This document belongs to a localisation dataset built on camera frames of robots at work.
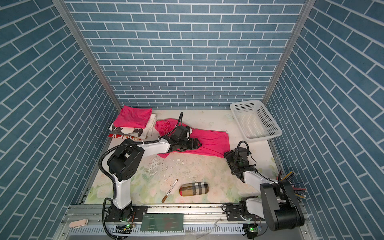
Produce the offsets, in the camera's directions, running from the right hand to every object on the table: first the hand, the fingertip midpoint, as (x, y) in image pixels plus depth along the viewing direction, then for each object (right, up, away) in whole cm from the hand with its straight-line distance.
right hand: (224, 153), depth 92 cm
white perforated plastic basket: (+27, +20, +24) cm, 41 cm away
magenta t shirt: (-6, +6, +8) cm, 11 cm away
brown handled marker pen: (-31, -18, -10) cm, 37 cm away
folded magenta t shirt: (-63, +23, +12) cm, 68 cm away
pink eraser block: (-72, -28, -24) cm, 81 cm away
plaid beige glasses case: (-19, -16, -13) cm, 28 cm away
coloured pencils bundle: (+27, -8, -19) cm, 34 cm away
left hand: (-17, +5, +2) cm, 17 cm away
